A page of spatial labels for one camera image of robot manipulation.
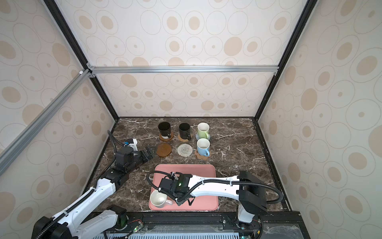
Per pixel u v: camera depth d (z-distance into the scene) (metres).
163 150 1.00
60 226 0.40
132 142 0.74
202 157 0.97
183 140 1.06
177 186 0.54
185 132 1.03
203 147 0.92
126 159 0.60
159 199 0.80
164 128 1.03
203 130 1.00
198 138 1.06
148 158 0.72
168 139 1.06
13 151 0.52
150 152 0.72
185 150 1.01
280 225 0.73
